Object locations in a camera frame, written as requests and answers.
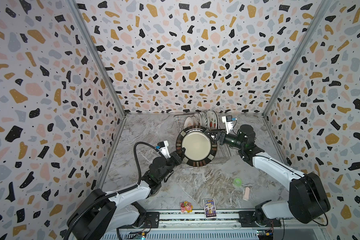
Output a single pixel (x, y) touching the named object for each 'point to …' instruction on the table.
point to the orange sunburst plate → (196, 120)
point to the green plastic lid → (237, 182)
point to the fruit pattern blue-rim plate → (213, 120)
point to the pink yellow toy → (186, 206)
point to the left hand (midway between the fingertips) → (186, 147)
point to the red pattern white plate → (203, 117)
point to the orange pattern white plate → (207, 122)
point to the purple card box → (209, 208)
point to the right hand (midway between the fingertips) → (207, 130)
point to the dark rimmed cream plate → (200, 149)
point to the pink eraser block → (246, 193)
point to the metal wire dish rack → (223, 154)
